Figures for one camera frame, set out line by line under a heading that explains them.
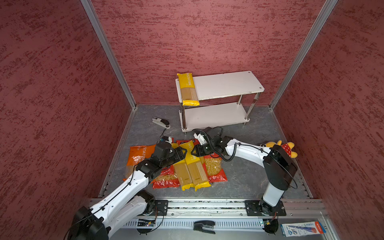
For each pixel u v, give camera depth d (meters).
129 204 0.58
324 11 0.73
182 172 0.81
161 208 0.74
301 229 0.68
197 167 0.82
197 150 0.76
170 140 0.75
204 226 0.68
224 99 1.22
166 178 0.79
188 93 0.76
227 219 0.74
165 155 0.62
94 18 0.74
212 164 0.85
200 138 0.79
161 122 1.05
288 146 0.92
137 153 0.88
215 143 0.68
